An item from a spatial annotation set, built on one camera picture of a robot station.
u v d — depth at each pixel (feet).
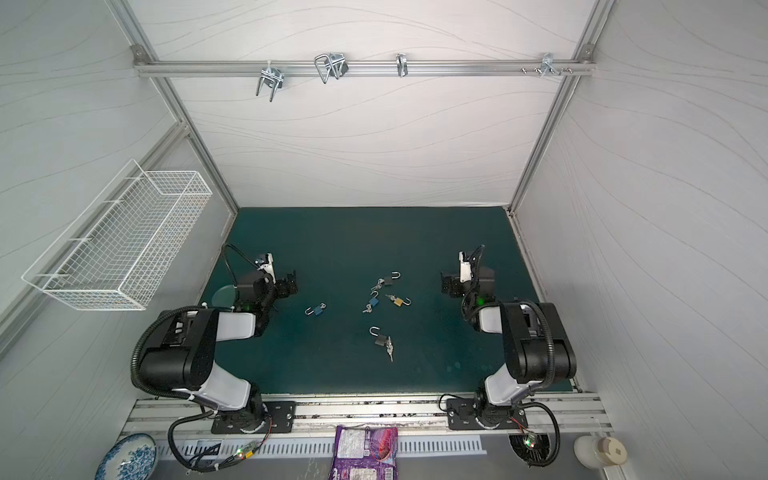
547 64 2.51
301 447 2.30
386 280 3.26
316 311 3.03
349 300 3.13
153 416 2.45
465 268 2.77
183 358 1.47
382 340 2.82
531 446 2.36
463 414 2.41
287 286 2.83
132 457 2.22
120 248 2.26
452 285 2.83
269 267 2.76
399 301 3.13
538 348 1.49
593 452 2.09
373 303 3.06
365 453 2.22
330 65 2.51
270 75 2.56
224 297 2.76
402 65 2.57
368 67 2.63
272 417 2.40
